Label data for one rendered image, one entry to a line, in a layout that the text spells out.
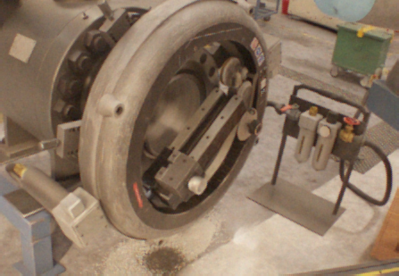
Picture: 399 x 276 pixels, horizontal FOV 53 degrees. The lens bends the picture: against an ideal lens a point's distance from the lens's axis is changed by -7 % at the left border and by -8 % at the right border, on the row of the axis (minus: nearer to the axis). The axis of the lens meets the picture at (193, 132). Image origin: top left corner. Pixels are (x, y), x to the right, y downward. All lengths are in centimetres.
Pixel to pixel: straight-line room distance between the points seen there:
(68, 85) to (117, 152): 35
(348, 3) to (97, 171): 68
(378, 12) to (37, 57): 101
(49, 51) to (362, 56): 355
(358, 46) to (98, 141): 367
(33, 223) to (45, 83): 45
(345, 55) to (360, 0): 384
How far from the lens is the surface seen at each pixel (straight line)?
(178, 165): 114
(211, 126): 127
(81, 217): 107
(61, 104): 129
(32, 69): 138
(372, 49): 442
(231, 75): 135
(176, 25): 103
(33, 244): 147
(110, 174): 103
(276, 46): 152
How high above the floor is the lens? 112
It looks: 25 degrees down
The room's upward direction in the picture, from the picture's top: 8 degrees clockwise
